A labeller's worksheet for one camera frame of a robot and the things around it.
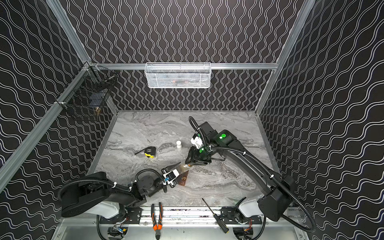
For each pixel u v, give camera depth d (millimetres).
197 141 689
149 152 950
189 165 690
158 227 710
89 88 958
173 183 697
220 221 717
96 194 445
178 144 948
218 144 497
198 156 625
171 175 649
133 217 749
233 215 742
